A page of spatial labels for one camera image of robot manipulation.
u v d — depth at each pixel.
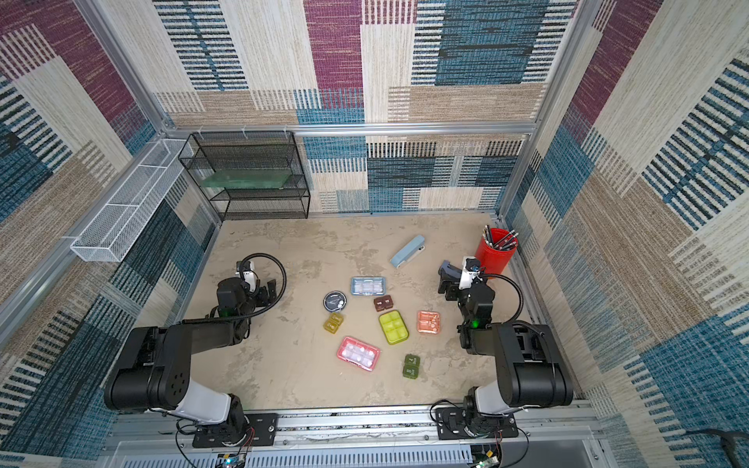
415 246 1.05
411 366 0.83
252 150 1.02
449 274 0.91
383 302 0.94
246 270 0.82
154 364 0.44
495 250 0.91
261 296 0.83
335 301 0.95
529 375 0.44
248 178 0.94
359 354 0.85
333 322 0.90
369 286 0.99
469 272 0.78
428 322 0.91
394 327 0.89
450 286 0.81
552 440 0.73
